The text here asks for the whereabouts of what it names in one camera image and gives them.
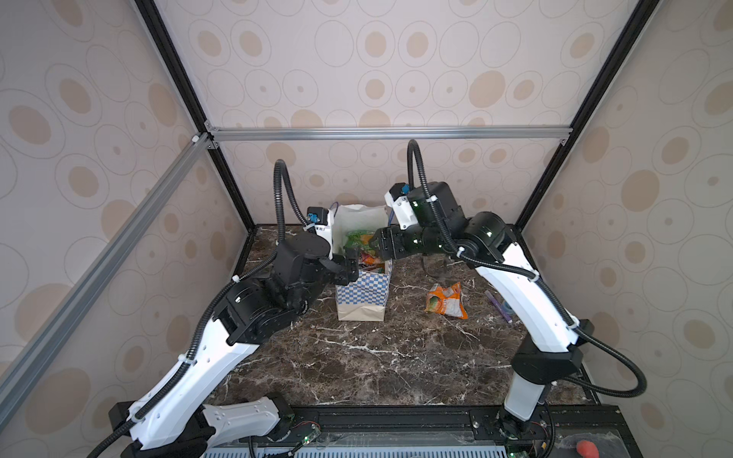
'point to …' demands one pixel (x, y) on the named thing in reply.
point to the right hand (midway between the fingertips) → (391, 235)
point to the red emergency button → (587, 449)
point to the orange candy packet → (446, 301)
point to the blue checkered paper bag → (363, 299)
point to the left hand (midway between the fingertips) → (355, 247)
